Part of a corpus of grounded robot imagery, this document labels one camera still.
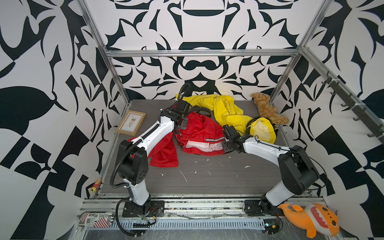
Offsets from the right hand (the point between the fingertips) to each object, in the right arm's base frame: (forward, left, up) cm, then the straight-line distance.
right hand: (226, 142), depth 94 cm
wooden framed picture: (+17, +64, -1) cm, 66 cm away
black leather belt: (+25, +17, +3) cm, 30 cm away
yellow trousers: (+24, -6, 0) cm, 24 cm away
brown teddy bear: (+23, -30, +4) cm, 38 cm away
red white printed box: (-40, +65, 0) cm, 76 cm away
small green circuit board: (-42, -16, -5) cm, 45 cm away
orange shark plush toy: (-40, -32, +4) cm, 51 cm away
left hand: (+8, +30, +13) cm, 33 cm away
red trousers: (+1, +17, +6) cm, 18 cm away
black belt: (+11, -34, -2) cm, 36 cm away
